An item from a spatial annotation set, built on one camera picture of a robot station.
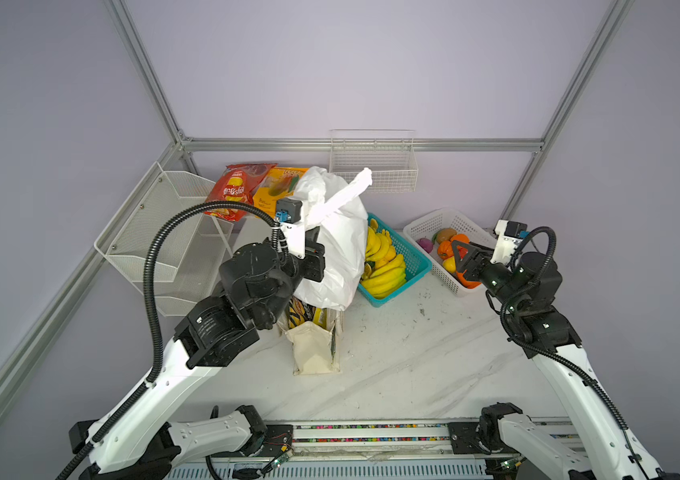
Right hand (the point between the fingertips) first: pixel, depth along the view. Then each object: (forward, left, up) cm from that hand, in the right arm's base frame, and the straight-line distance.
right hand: (456, 242), depth 67 cm
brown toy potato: (+36, -12, -33) cm, 51 cm away
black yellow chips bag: (-7, +38, -19) cm, 43 cm away
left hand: (-8, +31, +12) cm, 34 cm away
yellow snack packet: (-6, +34, -22) cm, 41 cm away
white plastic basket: (+35, -7, -34) cm, 49 cm away
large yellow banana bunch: (+10, +13, -29) cm, 33 cm away
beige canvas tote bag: (-16, +33, -23) cm, 44 cm away
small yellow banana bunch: (+21, +15, -25) cm, 36 cm away
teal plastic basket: (+19, +2, -32) cm, 37 cm away
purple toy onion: (+29, -3, -32) cm, 44 cm away
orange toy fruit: (+33, -17, -31) cm, 48 cm away
